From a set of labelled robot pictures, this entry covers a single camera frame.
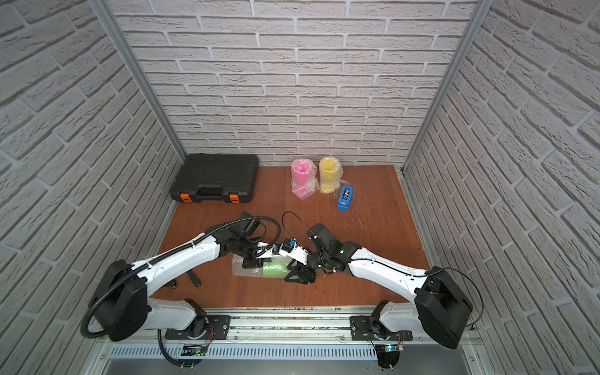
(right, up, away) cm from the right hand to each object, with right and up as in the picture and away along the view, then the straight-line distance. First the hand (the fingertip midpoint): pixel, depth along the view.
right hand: (291, 272), depth 75 cm
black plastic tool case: (-38, +33, +31) cm, 59 cm away
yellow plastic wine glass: (+15, +35, +22) cm, 44 cm away
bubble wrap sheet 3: (-19, -1, +5) cm, 20 cm away
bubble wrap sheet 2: (+22, +31, +31) cm, 49 cm away
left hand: (-8, +4, +7) cm, 11 cm away
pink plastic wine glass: (+4, +32, +24) cm, 40 cm away
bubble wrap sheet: (+4, +32, +24) cm, 40 cm away
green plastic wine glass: (-6, 0, +4) cm, 7 cm away
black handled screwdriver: (-35, -5, +6) cm, 36 cm away
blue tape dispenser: (+22, +24, +28) cm, 43 cm away
